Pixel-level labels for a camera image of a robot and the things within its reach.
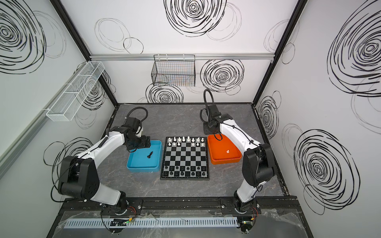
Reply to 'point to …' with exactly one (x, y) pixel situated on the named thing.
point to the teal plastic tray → (146, 159)
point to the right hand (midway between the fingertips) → (207, 129)
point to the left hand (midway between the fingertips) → (145, 144)
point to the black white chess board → (185, 158)
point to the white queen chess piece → (188, 139)
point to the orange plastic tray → (222, 150)
